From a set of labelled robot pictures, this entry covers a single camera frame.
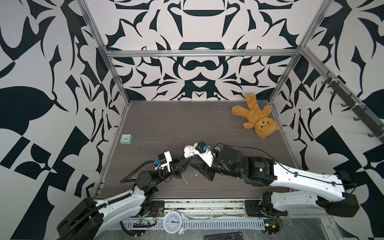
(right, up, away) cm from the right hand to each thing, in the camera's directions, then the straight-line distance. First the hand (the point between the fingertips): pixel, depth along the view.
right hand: (192, 161), depth 60 cm
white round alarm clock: (-8, -30, +9) cm, 32 cm away
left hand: (-1, +3, +2) cm, 4 cm away
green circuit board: (+37, -34, +11) cm, 51 cm away
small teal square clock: (-42, +4, +36) cm, 56 cm away
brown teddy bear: (+44, +17, +42) cm, 63 cm away
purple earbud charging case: (+16, -2, +34) cm, 37 cm away
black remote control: (+20, -35, +7) cm, 41 cm away
